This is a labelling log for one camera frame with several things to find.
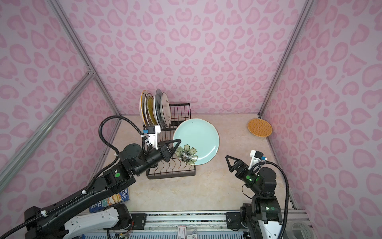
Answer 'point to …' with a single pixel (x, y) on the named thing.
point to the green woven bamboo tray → (150, 110)
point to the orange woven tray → (260, 127)
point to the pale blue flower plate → (200, 141)
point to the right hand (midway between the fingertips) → (229, 160)
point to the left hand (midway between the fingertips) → (181, 139)
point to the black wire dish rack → (175, 167)
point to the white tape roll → (305, 232)
